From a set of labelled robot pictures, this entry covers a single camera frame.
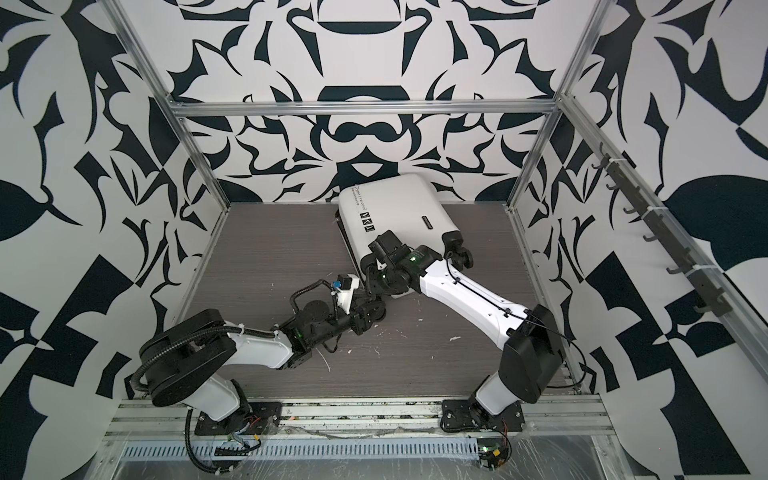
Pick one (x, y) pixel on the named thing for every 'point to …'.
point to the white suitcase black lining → (405, 204)
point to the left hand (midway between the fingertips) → (382, 296)
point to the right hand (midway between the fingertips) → (372, 282)
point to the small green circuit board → (492, 452)
